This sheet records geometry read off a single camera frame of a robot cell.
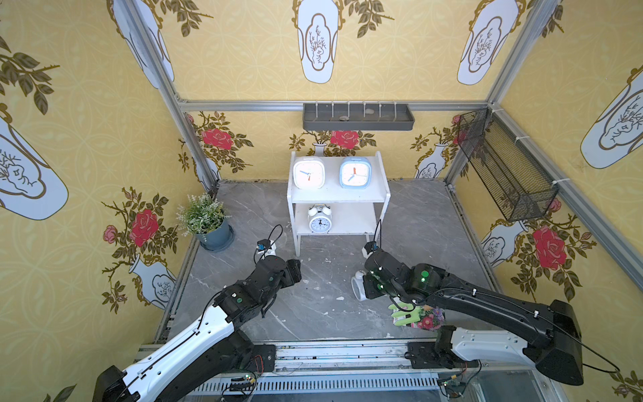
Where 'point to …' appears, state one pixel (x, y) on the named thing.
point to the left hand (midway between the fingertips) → (295, 265)
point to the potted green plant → (205, 216)
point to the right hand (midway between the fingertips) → (363, 285)
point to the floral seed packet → (430, 318)
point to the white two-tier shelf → (342, 195)
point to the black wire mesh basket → (511, 176)
